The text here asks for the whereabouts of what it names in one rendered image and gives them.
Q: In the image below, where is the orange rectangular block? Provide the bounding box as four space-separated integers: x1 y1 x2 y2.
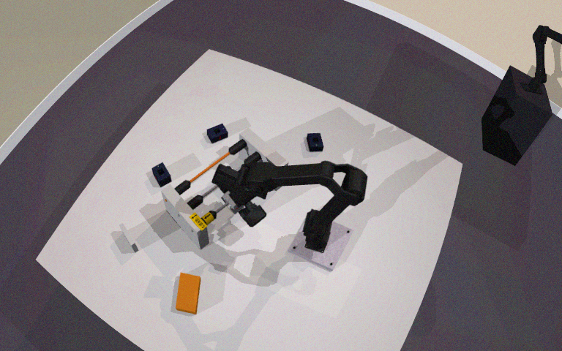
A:
176 272 201 314

